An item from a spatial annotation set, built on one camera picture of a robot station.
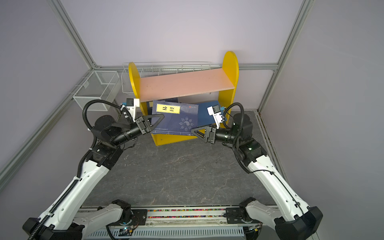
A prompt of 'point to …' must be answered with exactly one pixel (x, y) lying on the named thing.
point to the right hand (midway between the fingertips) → (192, 132)
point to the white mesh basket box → (102, 85)
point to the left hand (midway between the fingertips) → (163, 119)
